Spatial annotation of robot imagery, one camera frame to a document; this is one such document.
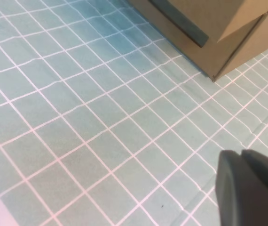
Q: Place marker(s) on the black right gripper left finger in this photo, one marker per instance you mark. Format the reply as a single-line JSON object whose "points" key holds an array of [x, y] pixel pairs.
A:
{"points": [[242, 198]]}

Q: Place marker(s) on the brown cardboard shoebox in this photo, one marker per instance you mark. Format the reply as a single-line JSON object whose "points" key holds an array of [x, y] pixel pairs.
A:
{"points": [[220, 18], [215, 59]]}

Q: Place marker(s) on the cyan checkered tablecloth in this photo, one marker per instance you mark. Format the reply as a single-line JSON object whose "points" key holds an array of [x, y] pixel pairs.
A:
{"points": [[103, 122]]}

